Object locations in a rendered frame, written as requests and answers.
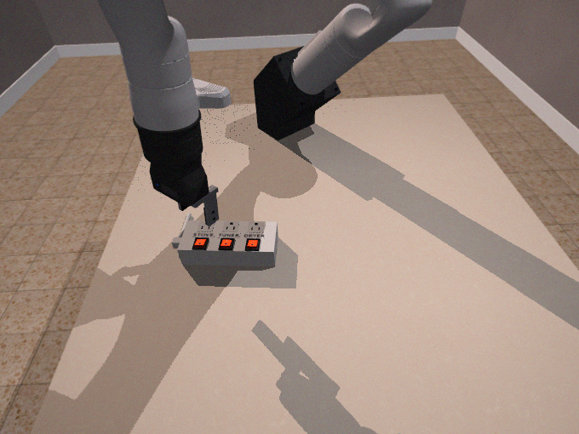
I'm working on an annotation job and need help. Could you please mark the white power strip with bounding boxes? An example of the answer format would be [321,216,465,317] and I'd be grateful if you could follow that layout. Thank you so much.
[172,213,278,266]

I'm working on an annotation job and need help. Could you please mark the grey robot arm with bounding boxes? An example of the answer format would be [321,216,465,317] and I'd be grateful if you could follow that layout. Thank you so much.
[97,0,433,94]

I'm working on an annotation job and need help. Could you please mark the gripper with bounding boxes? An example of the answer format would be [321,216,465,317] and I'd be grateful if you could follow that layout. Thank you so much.
[128,76,232,226]

